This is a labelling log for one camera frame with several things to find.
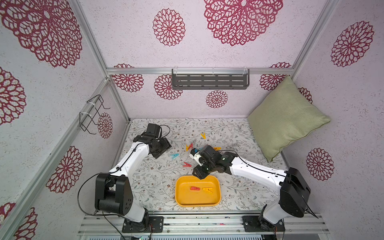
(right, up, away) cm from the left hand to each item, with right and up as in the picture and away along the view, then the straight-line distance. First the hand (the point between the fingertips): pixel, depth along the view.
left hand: (167, 149), depth 87 cm
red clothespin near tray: (+11, -11, +8) cm, 18 cm away
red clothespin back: (+16, -22, -3) cm, 27 cm away
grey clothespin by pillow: (+52, +14, +30) cm, 61 cm away
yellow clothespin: (+23, +7, +22) cm, 33 cm away
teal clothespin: (+3, -6, +12) cm, 14 cm away
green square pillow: (+67, +20, -1) cm, 70 cm away
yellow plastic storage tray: (+14, -24, -2) cm, 28 cm away
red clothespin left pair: (+14, 0, +17) cm, 22 cm away
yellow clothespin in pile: (+31, -1, +16) cm, 35 cm away
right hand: (+16, -11, -7) cm, 20 cm away
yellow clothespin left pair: (+11, -1, +16) cm, 19 cm away
